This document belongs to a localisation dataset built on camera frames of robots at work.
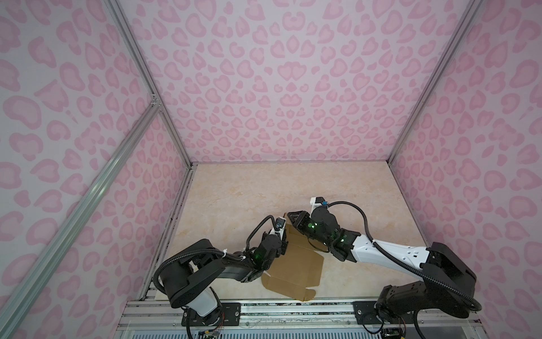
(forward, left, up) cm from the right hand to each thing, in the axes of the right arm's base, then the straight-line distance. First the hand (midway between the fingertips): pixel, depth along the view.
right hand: (287, 216), depth 80 cm
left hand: (-1, +1, -10) cm, 10 cm away
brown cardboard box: (-14, -5, -18) cm, 23 cm away
